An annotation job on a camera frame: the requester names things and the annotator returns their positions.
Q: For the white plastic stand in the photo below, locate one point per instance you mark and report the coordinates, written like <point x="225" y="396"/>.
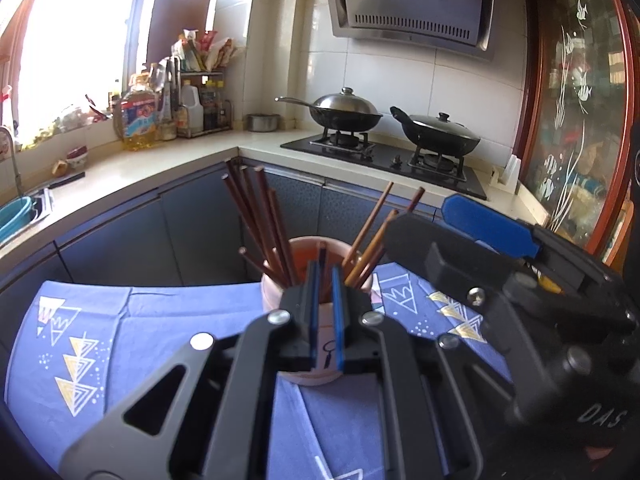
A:
<point x="510" y="170"/>

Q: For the blue printed tablecloth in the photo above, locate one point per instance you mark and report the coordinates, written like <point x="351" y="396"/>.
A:
<point x="150" y="320"/>

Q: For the white plastic jug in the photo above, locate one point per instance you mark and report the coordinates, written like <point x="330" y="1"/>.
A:
<point x="191" y="110"/>

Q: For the steel sink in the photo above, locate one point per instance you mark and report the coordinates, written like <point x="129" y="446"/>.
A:
<point x="42" y="205"/>

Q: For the blue plastic basin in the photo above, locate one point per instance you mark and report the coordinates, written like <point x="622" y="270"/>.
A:
<point x="15" y="217"/>

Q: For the steel wok with lid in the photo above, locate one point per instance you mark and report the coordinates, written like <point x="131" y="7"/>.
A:
<point x="345" y="110"/>

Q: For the bunch of wooden chopsticks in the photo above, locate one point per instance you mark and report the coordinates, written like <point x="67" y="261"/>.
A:
<point x="275" y="240"/>

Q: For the small steel bowl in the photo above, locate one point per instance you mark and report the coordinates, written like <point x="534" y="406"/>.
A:
<point x="263" y="123"/>

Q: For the black wok with lid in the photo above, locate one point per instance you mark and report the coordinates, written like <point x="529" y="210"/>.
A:
<point x="440" y="135"/>

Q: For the white kitchen countertop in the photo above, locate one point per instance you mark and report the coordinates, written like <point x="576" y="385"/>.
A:
<point x="175" y="160"/>

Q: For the small patterned bowl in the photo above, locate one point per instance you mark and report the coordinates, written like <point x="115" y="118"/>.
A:
<point x="77" y="157"/>

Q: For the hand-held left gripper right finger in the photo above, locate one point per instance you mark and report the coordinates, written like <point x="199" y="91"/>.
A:
<point x="337" y="320"/>

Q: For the pink utensil holder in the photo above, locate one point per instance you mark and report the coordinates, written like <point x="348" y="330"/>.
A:
<point x="270" y="300"/>

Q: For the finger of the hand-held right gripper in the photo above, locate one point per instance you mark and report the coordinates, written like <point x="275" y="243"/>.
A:
<point x="440" y="255"/>
<point x="490" y="222"/>

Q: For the glass door with fish print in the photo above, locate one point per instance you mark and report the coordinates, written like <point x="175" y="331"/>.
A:
<point x="575" y="110"/>

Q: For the yellow cooking oil bottle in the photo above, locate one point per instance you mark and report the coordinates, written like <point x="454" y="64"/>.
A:
<point x="137" y="120"/>

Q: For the white bottle red cap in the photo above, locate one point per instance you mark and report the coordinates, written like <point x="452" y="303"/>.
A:
<point x="8" y="107"/>

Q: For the pile of seasoning packets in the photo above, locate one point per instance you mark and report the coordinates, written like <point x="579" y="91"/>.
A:
<point x="205" y="50"/>

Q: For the black kitchen knife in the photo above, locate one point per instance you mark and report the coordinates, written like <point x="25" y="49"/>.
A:
<point x="70" y="178"/>

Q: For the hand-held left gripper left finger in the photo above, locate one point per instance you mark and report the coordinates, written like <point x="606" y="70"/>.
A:
<point x="314" y="320"/>

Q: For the pile of small kitchen items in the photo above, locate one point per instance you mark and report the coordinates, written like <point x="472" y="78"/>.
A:
<point x="65" y="120"/>

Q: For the black gas stove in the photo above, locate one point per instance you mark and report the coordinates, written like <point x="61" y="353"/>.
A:
<point x="390" y="155"/>

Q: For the kitchen window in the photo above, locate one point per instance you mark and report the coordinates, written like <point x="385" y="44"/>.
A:
<point x="75" y="35"/>

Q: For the steel faucet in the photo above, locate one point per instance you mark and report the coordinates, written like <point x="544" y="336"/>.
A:
<point x="15" y="170"/>

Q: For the printed window blind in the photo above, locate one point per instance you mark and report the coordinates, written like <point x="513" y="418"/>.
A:
<point x="20" y="25"/>

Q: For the brown window panel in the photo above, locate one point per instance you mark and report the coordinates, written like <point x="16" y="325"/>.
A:
<point x="177" y="25"/>

